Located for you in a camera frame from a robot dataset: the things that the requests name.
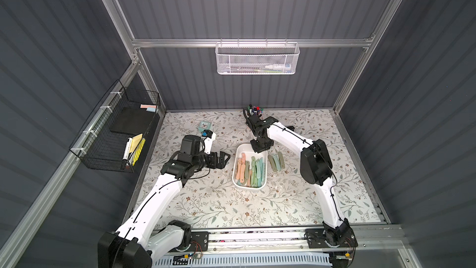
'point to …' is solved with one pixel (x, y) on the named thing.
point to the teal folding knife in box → (260, 168)
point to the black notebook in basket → (132, 121)
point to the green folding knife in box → (253, 178)
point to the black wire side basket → (113, 138)
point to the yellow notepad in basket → (134, 141)
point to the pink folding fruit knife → (241, 168)
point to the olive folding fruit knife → (281, 160)
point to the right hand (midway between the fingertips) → (261, 149)
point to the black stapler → (291, 128)
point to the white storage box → (250, 168)
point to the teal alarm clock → (204, 125)
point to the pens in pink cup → (260, 110)
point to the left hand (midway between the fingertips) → (220, 155)
